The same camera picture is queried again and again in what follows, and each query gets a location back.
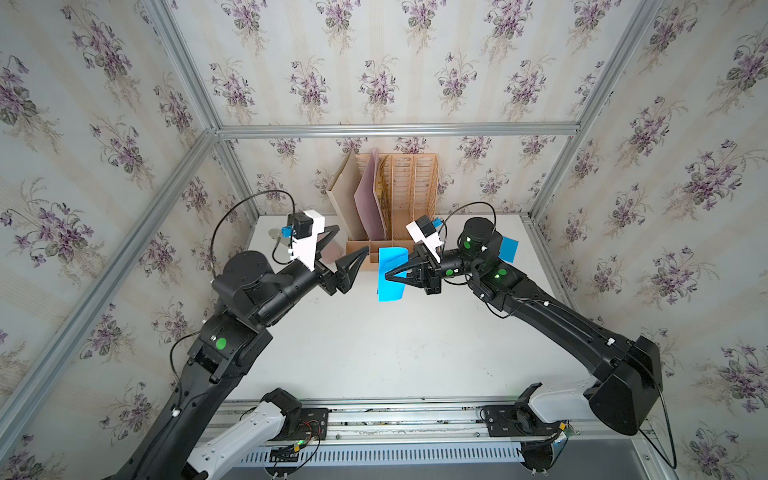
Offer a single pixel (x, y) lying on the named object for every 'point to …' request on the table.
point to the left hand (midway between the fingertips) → (357, 241)
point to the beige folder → (342, 196)
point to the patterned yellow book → (384, 194)
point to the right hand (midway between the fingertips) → (393, 279)
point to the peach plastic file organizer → (407, 195)
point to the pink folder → (365, 202)
